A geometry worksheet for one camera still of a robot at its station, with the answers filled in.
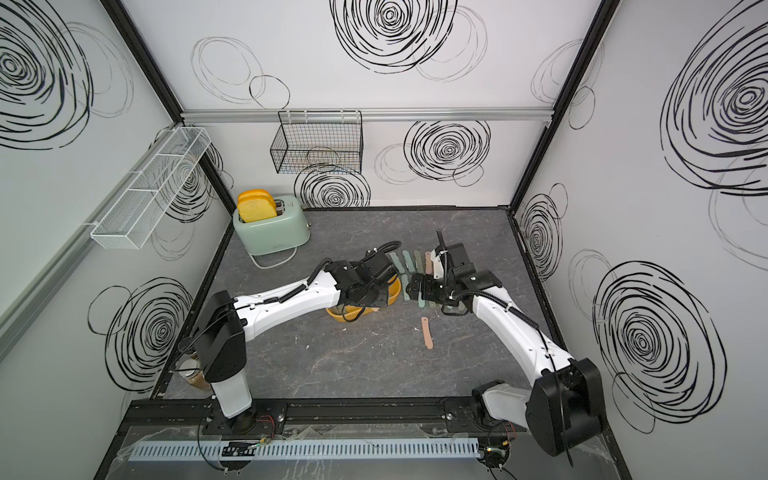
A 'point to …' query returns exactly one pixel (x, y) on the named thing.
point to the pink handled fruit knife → (428, 263)
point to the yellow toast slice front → (256, 208)
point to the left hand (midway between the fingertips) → (382, 298)
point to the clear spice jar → (194, 377)
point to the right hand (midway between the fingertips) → (421, 292)
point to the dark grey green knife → (419, 262)
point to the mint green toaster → (279, 234)
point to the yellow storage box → (346, 313)
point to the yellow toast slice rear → (256, 192)
